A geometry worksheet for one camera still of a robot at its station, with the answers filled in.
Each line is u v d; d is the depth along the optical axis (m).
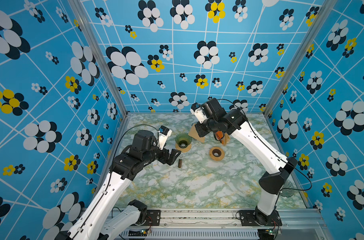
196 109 0.64
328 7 0.68
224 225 0.72
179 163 0.87
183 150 0.87
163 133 0.58
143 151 0.50
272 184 0.51
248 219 0.72
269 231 0.71
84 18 0.72
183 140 0.88
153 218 0.74
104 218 0.41
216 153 0.96
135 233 0.72
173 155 0.59
